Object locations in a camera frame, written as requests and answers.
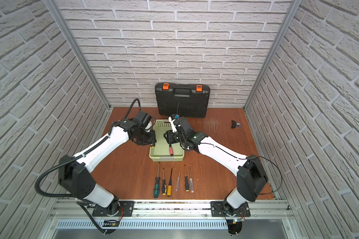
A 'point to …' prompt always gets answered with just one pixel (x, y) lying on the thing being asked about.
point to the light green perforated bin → (160, 152)
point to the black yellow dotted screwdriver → (152, 145)
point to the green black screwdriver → (157, 184)
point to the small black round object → (234, 124)
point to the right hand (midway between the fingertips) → (169, 134)
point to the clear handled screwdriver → (191, 182)
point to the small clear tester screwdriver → (178, 180)
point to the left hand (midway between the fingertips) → (158, 139)
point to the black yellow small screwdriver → (164, 186)
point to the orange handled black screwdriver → (169, 186)
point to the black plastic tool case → (193, 99)
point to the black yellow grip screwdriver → (186, 181)
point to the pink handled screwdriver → (171, 149)
